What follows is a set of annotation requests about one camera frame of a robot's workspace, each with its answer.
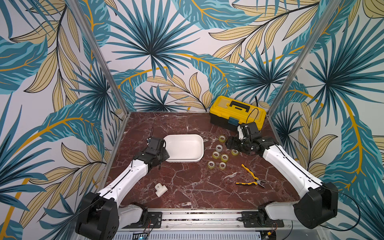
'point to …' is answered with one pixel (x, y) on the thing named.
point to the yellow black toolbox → (230, 113)
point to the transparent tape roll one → (222, 139)
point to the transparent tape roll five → (224, 157)
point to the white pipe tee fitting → (160, 189)
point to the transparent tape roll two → (219, 148)
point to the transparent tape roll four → (215, 154)
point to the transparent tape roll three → (234, 152)
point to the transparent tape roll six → (211, 164)
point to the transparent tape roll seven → (222, 166)
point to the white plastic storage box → (184, 148)
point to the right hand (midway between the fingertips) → (231, 144)
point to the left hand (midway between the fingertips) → (165, 155)
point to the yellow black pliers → (257, 181)
